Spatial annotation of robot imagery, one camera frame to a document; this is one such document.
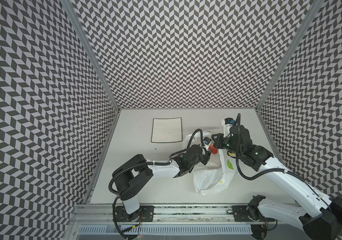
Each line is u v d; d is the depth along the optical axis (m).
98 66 0.95
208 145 0.71
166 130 1.05
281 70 0.92
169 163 0.57
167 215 0.74
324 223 0.36
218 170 0.74
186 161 0.65
